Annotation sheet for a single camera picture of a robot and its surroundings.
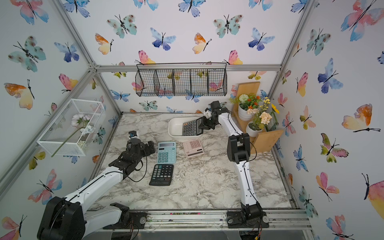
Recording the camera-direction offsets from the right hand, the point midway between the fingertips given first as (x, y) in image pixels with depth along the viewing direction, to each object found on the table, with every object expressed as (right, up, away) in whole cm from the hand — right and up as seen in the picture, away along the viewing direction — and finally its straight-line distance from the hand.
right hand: (200, 125), depth 102 cm
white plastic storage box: (-18, -1, +8) cm, 20 cm away
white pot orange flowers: (+31, +12, -4) cm, 33 cm away
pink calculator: (-5, -15, -4) cm, 16 cm away
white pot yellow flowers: (+36, +3, -18) cm, 40 cm away
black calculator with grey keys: (-6, -2, +4) cm, 8 cm away
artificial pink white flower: (-59, +2, -29) cm, 66 cm away
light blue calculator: (-21, -18, -6) cm, 28 cm away
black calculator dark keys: (-22, -29, -16) cm, 40 cm away
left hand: (-30, -10, -16) cm, 35 cm away
